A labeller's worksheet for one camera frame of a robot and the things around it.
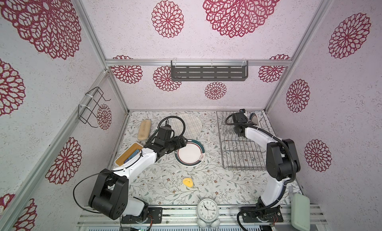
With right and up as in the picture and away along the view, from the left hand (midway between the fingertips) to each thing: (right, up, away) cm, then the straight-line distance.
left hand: (184, 143), depth 86 cm
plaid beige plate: (+6, +10, +24) cm, 26 cm away
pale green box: (+57, -31, -15) cm, 67 cm away
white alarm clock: (+12, -31, -15) cm, 37 cm away
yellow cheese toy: (+3, -21, -3) cm, 22 cm away
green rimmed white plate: (+3, -12, +6) cm, 14 cm away
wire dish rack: (+38, -7, +9) cm, 39 cm away
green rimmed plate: (+6, -4, +13) cm, 15 cm away
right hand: (+41, +11, +9) cm, 43 cm away
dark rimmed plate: (+49, +15, +17) cm, 54 cm away
